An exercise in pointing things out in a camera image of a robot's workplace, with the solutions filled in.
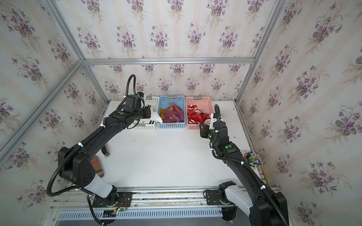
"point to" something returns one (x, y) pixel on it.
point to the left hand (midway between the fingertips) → (150, 110)
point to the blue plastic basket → (164, 101)
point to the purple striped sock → (172, 114)
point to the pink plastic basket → (204, 103)
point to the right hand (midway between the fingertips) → (205, 125)
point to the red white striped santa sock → (191, 107)
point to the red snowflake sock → (197, 117)
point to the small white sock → (155, 117)
